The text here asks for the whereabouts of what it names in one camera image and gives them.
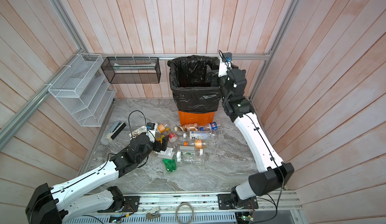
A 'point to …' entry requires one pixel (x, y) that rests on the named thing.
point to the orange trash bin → (202, 119)
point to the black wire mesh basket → (131, 70)
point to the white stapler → (116, 129)
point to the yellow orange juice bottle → (160, 138)
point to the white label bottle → (167, 153)
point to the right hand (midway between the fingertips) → (216, 64)
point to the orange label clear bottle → (198, 143)
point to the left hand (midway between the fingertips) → (161, 137)
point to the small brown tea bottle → (187, 127)
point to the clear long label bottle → (197, 135)
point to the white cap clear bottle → (190, 158)
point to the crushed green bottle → (170, 164)
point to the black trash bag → (187, 78)
